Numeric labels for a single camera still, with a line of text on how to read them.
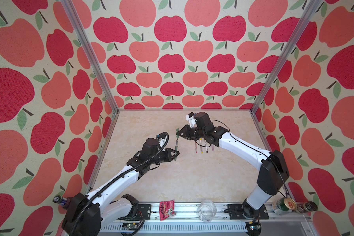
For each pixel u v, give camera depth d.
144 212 0.75
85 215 0.40
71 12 0.71
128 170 0.54
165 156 0.69
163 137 0.72
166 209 0.75
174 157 0.75
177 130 0.81
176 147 0.78
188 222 0.72
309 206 0.68
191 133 0.71
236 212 0.73
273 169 0.47
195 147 0.99
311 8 0.70
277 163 0.45
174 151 0.76
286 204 0.68
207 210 0.76
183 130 0.77
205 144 0.65
